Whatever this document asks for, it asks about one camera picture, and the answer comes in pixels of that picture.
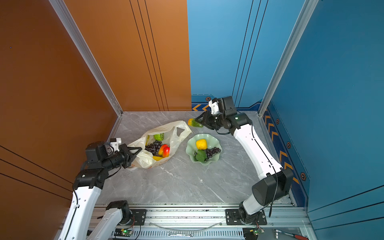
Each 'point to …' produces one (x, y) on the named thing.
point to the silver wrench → (192, 235)
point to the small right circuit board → (257, 231)
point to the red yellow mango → (161, 148)
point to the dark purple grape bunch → (154, 147)
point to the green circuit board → (123, 232)
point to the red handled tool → (293, 235)
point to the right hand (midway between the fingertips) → (196, 121)
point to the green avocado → (195, 122)
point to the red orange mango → (166, 150)
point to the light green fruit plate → (212, 141)
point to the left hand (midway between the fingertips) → (142, 146)
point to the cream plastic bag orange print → (173, 133)
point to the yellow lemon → (201, 144)
